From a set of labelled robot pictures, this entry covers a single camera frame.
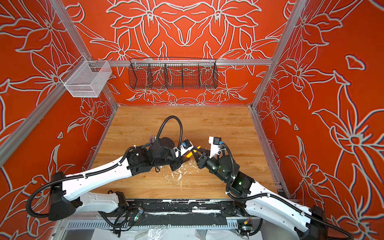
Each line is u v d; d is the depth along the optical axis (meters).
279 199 0.46
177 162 0.60
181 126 0.58
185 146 0.58
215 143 0.60
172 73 1.00
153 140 0.98
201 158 0.61
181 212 0.73
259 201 0.49
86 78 0.92
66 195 0.39
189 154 0.66
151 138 1.00
